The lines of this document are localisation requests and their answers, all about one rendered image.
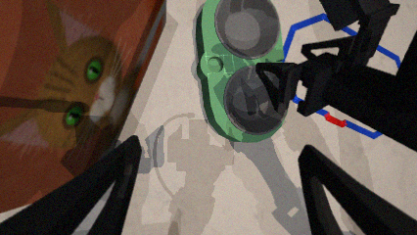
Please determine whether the blue tape outline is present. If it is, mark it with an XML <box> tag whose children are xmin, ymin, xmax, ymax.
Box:
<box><xmin>281</xmin><ymin>13</ymin><xmax>401</xmax><ymax>139</ymax></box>

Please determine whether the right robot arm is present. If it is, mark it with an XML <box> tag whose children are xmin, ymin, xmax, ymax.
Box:
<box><xmin>319</xmin><ymin>0</ymin><xmax>417</xmax><ymax>152</ymax></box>

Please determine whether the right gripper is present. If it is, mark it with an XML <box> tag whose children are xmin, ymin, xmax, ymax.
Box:
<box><xmin>255</xmin><ymin>0</ymin><xmax>400</xmax><ymax>125</ymax></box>

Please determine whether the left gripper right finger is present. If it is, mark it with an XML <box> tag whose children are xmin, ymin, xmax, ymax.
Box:
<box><xmin>298</xmin><ymin>144</ymin><xmax>417</xmax><ymax>235</ymax></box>

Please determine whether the orange cat food box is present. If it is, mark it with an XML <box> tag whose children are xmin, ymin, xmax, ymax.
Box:
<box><xmin>0</xmin><ymin>0</ymin><xmax>166</xmax><ymax>213</ymax></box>

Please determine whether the green double-bowl pet feeder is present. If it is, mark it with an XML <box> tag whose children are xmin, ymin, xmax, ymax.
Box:
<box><xmin>196</xmin><ymin>0</ymin><xmax>286</xmax><ymax>143</ymax></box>

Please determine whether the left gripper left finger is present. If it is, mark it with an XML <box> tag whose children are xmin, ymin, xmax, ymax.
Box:
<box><xmin>0</xmin><ymin>135</ymin><xmax>142</xmax><ymax>235</ymax></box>

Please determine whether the grey steel bowl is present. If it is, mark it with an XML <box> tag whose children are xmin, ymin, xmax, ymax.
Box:
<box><xmin>223</xmin><ymin>66</ymin><xmax>288</xmax><ymax>135</ymax></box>
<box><xmin>214</xmin><ymin>0</ymin><xmax>280</xmax><ymax>60</ymax></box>

